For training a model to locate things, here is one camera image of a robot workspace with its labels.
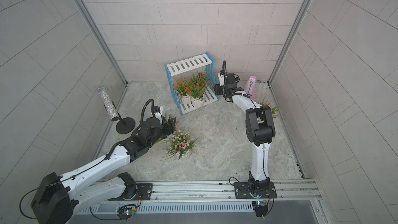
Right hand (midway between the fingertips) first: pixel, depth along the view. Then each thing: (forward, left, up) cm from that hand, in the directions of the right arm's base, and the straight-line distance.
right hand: (218, 85), depth 100 cm
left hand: (-25, +25, +4) cm, 36 cm away
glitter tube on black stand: (-22, +57, -9) cm, 61 cm away
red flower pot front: (-5, +13, +4) cm, 15 cm away
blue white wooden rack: (+5, +15, +15) cm, 22 cm away
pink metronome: (-3, -21, 0) cm, 21 cm away
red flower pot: (-5, +22, +4) cm, 23 cm away
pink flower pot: (-39, +21, +3) cm, 45 cm away
